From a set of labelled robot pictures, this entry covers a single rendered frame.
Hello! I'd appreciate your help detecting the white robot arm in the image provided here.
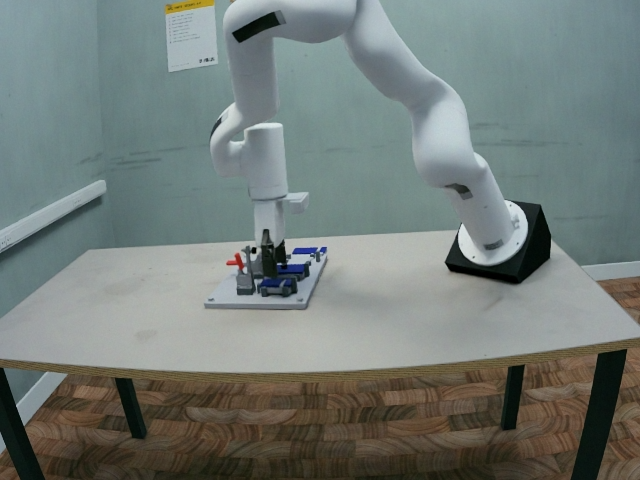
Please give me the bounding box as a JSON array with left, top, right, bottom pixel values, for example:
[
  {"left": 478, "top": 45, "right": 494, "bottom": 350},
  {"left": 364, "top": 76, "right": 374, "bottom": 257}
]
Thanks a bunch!
[{"left": 210, "top": 0, "right": 528, "bottom": 266}]

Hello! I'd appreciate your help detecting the blue plate with white stripe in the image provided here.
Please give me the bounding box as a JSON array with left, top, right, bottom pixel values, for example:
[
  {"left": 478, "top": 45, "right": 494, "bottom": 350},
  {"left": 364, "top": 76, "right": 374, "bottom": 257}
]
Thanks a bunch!
[{"left": 292, "top": 247, "right": 327, "bottom": 255}]

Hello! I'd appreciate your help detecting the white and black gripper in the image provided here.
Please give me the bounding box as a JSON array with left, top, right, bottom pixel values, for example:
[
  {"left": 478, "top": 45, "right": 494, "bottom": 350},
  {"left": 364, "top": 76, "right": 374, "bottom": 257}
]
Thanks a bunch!
[{"left": 252, "top": 199, "right": 287, "bottom": 277}]

